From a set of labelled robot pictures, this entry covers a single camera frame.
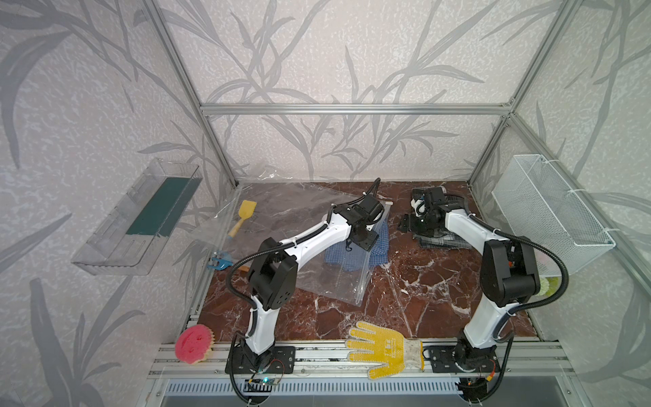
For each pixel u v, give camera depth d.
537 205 0.68
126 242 0.63
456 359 0.72
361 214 0.64
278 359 0.74
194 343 0.74
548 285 0.73
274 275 0.49
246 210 1.08
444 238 0.99
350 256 0.93
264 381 0.71
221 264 0.93
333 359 0.75
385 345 0.77
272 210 1.10
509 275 0.49
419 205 0.88
